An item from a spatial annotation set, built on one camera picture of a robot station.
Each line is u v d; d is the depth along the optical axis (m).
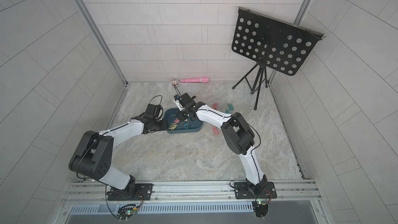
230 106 1.02
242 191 0.71
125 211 0.68
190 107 0.72
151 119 0.71
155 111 0.73
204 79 1.16
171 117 0.98
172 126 0.91
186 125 0.89
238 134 0.53
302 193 0.71
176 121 0.94
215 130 0.91
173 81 1.16
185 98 0.73
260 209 0.68
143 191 0.71
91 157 0.43
